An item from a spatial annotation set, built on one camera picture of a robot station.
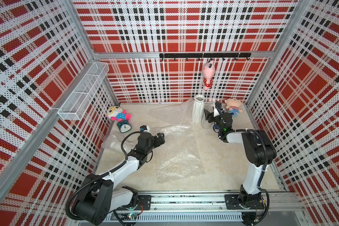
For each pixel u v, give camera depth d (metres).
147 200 0.73
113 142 0.91
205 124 1.03
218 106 0.82
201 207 0.73
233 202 0.73
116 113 1.07
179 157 0.90
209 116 0.87
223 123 0.75
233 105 1.12
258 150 0.53
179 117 1.08
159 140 0.79
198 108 0.96
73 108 0.69
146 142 0.66
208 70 0.91
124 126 1.01
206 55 0.88
